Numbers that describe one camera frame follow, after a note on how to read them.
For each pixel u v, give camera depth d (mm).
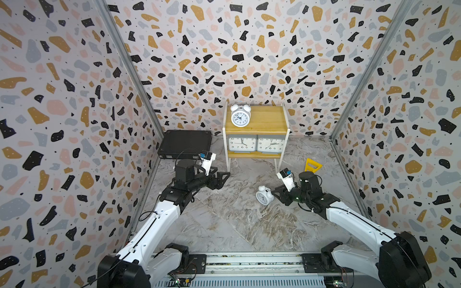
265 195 857
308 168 1063
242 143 898
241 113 748
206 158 664
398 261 410
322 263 675
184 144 1151
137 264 393
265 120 828
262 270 731
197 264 735
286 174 731
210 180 676
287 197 740
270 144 897
